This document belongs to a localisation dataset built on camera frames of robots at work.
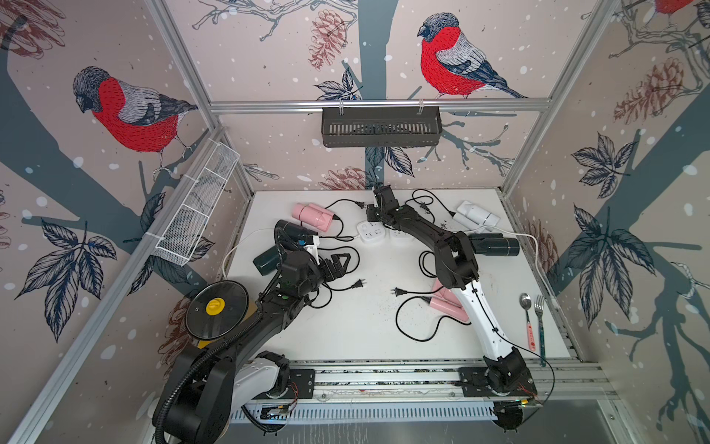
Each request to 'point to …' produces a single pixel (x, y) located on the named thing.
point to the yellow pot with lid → (215, 308)
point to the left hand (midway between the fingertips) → (345, 254)
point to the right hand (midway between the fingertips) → (372, 207)
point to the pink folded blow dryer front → (445, 300)
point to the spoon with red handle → (525, 302)
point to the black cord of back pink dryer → (361, 204)
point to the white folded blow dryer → (475, 215)
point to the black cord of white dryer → (431, 212)
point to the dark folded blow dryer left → (292, 234)
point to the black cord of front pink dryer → (398, 291)
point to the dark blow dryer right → (495, 244)
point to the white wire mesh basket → (183, 231)
